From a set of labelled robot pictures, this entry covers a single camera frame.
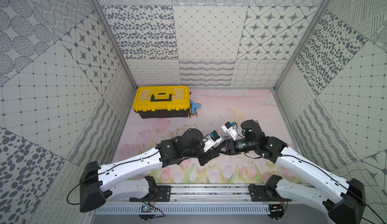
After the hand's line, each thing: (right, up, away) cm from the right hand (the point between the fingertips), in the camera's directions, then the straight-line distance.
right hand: (217, 152), depth 68 cm
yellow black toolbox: (-31, +23, +21) cm, 44 cm away
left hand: (0, +2, -1) cm, 3 cm away
